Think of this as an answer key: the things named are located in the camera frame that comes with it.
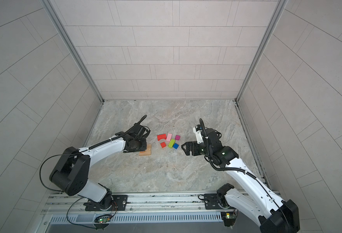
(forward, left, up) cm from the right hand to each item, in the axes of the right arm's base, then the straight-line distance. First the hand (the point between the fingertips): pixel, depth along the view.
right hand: (188, 146), depth 76 cm
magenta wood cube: (+14, +5, -14) cm, 21 cm away
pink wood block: (+14, +11, -12) cm, 22 cm away
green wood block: (+10, +9, -13) cm, 19 cm away
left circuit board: (-28, +40, -10) cm, 50 cm away
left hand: (+9, +24, -12) cm, 28 cm away
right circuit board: (-29, -17, -16) cm, 37 cm away
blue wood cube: (+8, +6, -14) cm, 17 cm away
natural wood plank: (+4, +25, -12) cm, 28 cm away
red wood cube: (+9, +14, -13) cm, 22 cm away
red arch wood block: (+15, +16, -12) cm, 25 cm away
